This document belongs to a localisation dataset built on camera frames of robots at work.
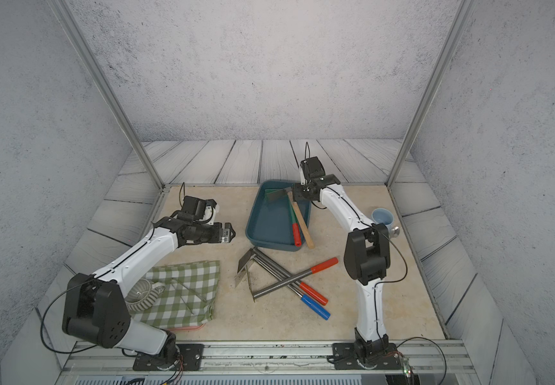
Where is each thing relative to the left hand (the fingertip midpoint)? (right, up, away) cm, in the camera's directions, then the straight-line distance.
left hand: (228, 233), depth 87 cm
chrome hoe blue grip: (+32, -25, -6) cm, 41 cm away
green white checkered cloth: (-14, -22, -2) cm, 26 cm away
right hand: (+26, +16, +8) cm, 32 cm away
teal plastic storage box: (+13, +2, +21) cm, 25 cm away
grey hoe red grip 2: (+27, -19, 0) cm, 33 cm away
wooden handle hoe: (+27, +4, +12) cm, 30 cm away
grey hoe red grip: (+33, -13, +2) cm, 36 cm away
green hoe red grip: (+16, +15, +25) cm, 33 cm away
